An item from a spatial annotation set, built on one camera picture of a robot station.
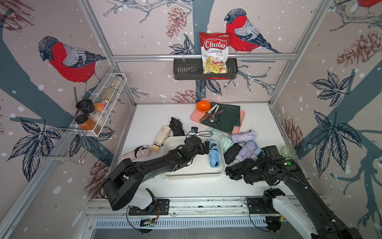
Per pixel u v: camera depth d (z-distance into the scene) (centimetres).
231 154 90
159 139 95
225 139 93
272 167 57
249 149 91
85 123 60
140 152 88
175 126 101
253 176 80
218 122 107
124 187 42
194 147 64
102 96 76
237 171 80
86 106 62
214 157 86
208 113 114
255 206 73
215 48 82
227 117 111
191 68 107
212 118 110
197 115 114
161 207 73
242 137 95
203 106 115
